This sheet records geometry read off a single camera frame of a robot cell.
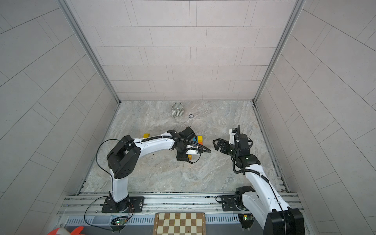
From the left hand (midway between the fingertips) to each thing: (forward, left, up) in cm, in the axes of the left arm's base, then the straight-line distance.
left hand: (191, 152), depth 89 cm
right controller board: (-33, -27, 0) cm, 42 cm away
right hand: (+1, -15, +10) cm, 18 cm away
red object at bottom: (-38, +48, +4) cm, 61 cm away
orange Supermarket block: (-6, 0, +8) cm, 10 cm away
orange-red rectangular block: (-8, -5, +28) cm, 30 cm away
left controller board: (-35, +32, +2) cm, 48 cm away
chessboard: (-35, +4, +3) cm, 35 cm away
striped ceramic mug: (+29, +10, +6) cm, 31 cm away
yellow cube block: (+6, -5, +5) cm, 10 cm away
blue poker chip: (+29, +1, -1) cm, 29 cm away
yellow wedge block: (+11, +30, +2) cm, 32 cm away
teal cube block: (-1, -2, +18) cm, 18 cm away
